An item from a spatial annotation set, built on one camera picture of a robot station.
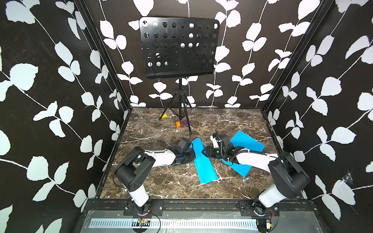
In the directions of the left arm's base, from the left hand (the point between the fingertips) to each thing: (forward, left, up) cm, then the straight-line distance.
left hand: (198, 155), depth 91 cm
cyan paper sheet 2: (+12, -32, -3) cm, 34 cm away
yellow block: (+35, +24, -1) cm, 43 cm away
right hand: (+1, -3, +3) cm, 5 cm away
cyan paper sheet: (-8, -3, -1) cm, 9 cm away
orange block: (+26, +13, 0) cm, 29 cm away
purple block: (+25, +8, +2) cm, 27 cm away
